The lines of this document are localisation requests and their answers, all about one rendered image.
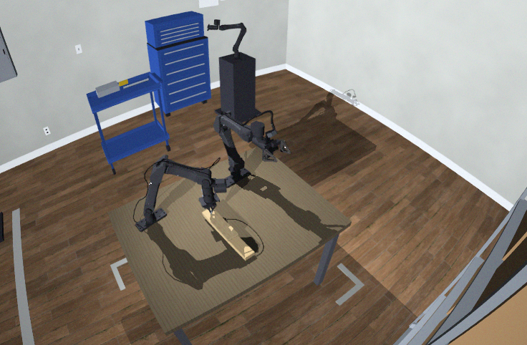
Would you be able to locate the light wooden slat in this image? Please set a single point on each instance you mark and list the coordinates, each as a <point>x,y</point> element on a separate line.
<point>220,224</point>

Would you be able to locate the pale yellow flat bar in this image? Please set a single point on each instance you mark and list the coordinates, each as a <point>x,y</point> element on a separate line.
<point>241,248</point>

